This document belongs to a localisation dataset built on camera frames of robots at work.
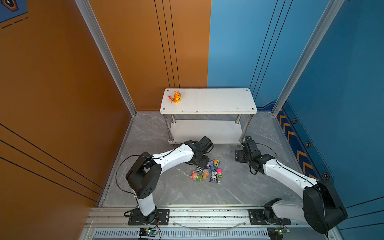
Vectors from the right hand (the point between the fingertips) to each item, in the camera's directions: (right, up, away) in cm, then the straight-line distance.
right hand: (241, 153), depth 89 cm
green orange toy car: (-15, -6, +1) cm, 16 cm away
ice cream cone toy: (-22, -11, -4) cm, 25 cm away
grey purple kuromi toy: (-17, -12, -5) cm, 22 cm away
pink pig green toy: (-28, -12, -6) cm, 31 cm away
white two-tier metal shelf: (-6, +26, +31) cm, 41 cm away
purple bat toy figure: (-19, -6, 0) cm, 20 cm away
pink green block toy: (-14, -10, -3) cm, 18 cm away
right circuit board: (+11, -34, -19) cm, 41 cm away
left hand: (-24, -4, -1) cm, 25 cm away
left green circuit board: (-51, -34, -19) cm, 64 cm away
